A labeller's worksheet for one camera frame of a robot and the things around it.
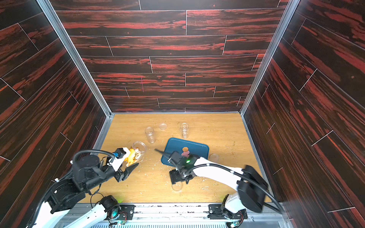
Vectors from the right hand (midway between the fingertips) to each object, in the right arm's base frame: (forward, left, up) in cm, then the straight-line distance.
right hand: (178, 176), depth 80 cm
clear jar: (+29, +22, +3) cm, 37 cm away
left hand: (-1, +20, +23) cm, 30 cm away
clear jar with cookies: (+33, -2, +4) cm, 33 cm away
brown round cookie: (+20, -3, -4) cm, 21 cm away
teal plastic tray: (+25, +4, -6) cm, 26 cm away
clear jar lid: (+41, +15, -5) cm, 44 cm away
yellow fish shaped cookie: (-4, +19, +27) cm, 33 cm away
